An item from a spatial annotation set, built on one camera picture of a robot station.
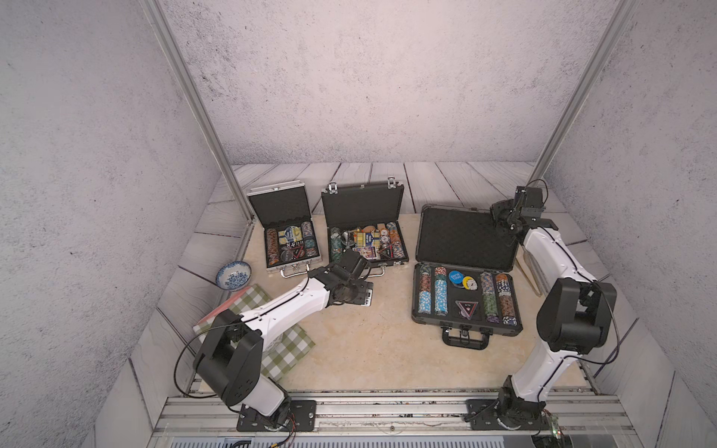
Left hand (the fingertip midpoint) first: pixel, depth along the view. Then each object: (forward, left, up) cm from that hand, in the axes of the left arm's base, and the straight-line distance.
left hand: (365, 294), depth 86 cm
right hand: (+23, -41, +15) cm, 49 cm away
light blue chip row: (+4, -19, -4) cm, 20 cm away
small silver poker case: (+28, +28, -8) cm, 40 cm away
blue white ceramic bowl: (+14, +47, -9) cm, 50 cm away
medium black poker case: (+34, 0, -2) cm, 34 cm away
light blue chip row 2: (+3, -24, -4) cm, 25 cm away
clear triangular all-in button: (-3, -32, -5) cm, 32 cm away
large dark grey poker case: (+6, -33, -5) cm, 33 cm away
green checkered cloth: (-14, +26, -9) cm, 31 cm away
